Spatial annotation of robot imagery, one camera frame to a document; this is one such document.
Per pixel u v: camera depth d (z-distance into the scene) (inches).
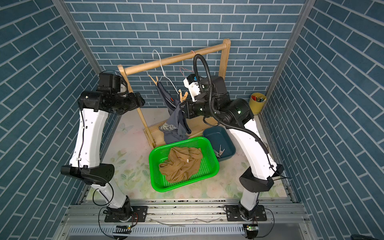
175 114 24.9
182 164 33.5
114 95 22.0
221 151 37.7
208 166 35.7
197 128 42.1
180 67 35.7
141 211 29.1
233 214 29.0
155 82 29.7
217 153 36.4
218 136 41.0
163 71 24.0
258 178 17.2
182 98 21.7
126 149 38.5
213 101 15.5
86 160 16.9
